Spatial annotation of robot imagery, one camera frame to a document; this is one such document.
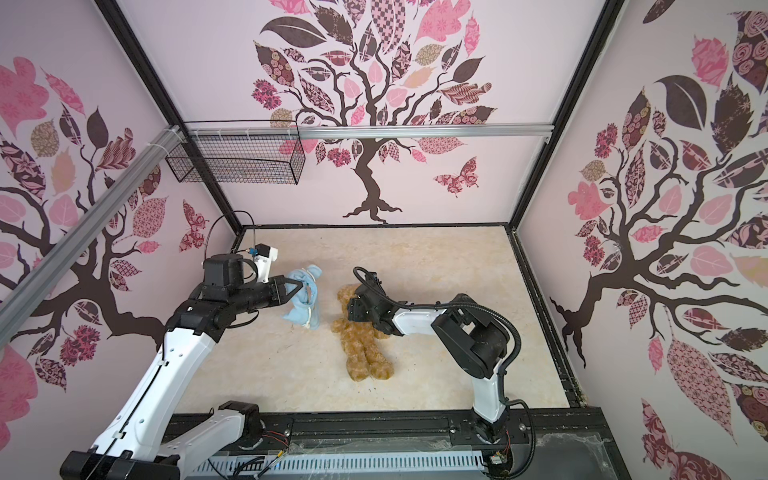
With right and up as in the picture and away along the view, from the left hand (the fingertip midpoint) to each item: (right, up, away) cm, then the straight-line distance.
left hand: (302, 290), depth 73 cm
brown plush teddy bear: (+15, -19, +6) cm, 25 cm away
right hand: (+11, -6, +21) cm, 24 cm away
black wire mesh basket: (-26, +42, +22) cm, 54 cm away
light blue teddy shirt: (0, -5, +1) cm, 5 cm away
